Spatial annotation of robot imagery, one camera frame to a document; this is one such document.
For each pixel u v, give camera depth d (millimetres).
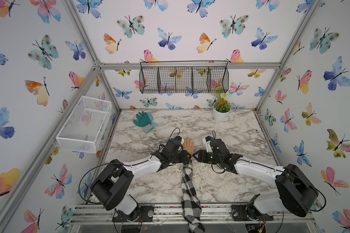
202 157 753
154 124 1075
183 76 982
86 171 449
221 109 1034
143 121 1140
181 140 822
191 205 712
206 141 800
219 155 660
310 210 449
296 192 426
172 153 691
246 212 724
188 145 982
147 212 744
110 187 433
